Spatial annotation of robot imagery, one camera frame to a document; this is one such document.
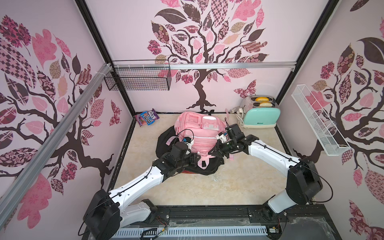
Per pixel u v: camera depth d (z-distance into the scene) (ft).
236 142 2.13
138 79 3.99
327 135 2.43
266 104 3.29
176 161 1.96
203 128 3.22
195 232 2.29
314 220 2.38
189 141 2.37
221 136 2.62
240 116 3.50
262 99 3.40
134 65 2.97
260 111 3.29
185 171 2.85
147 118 3.73
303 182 1.43
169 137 3.14
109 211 1.27
